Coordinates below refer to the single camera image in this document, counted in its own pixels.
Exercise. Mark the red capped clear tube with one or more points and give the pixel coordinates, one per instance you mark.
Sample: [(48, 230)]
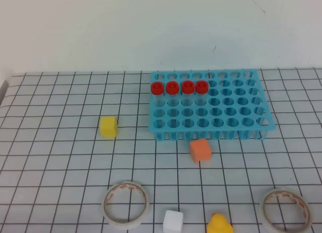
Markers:
[(201, 89)]

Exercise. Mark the blue tube rack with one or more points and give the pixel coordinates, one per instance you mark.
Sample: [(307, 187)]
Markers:
[(232, 105)]

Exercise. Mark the white grid cloth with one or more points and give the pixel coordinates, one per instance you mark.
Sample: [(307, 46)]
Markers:
[(56, 166)]

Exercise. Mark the yellow foam cube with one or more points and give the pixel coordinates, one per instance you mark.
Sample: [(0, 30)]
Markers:
[(108, 126)]

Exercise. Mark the orange foam cube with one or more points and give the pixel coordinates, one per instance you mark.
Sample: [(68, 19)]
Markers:
[(200, 150)]

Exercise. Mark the left tape roll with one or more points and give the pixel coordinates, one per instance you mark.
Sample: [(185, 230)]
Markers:
[(111, 192)]

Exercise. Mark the tape roll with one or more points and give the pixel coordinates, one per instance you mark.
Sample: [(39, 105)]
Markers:
[(111, 192), (293, 196)]

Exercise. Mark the white foam cube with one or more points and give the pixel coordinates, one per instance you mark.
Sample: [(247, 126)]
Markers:
[(173, 222)]

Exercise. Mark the yellow rubber duck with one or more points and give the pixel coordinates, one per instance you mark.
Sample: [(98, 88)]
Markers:
[(219, 224)]

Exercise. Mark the right tape roll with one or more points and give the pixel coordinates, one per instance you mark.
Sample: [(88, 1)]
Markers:
[(293, 196)]

